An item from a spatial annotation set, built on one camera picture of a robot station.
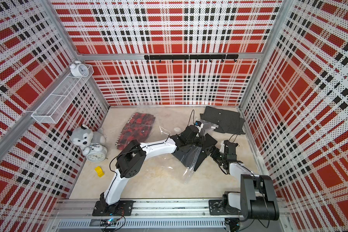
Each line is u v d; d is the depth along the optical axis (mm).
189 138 717
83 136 815
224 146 749
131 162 542
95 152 841
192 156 861
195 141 787
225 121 1101
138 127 1035
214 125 1051
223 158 705
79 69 801
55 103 720
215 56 891
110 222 697
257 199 422
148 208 750
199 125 821
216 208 734
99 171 861
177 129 991
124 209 733
